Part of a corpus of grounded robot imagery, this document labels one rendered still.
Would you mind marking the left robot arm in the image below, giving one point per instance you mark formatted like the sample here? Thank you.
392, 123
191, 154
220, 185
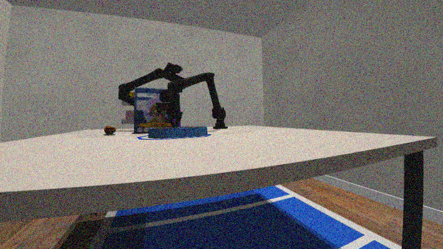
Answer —
172, 97

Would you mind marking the purple dry dog food bag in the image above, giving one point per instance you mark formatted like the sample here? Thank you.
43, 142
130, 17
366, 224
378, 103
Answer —
145, 114

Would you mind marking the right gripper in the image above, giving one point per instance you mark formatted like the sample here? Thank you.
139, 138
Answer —
175, 78

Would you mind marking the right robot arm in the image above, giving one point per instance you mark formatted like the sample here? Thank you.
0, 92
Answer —
124, 89

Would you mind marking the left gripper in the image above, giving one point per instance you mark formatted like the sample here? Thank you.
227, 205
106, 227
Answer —
175, 115

